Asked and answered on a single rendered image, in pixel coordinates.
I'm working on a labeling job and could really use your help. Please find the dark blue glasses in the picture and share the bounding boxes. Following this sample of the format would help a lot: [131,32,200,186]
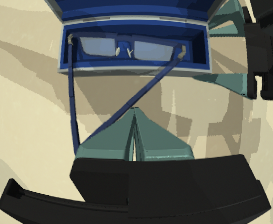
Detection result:
[68,32,186,155]

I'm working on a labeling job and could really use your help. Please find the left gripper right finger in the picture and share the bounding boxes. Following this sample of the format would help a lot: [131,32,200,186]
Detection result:
[135,107,195,161]

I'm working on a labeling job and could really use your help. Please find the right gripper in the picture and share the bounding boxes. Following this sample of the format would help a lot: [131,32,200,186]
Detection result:
[193,0,273,101]

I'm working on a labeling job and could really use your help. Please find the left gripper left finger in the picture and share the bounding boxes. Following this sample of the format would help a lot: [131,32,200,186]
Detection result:
[74,107,135,161]

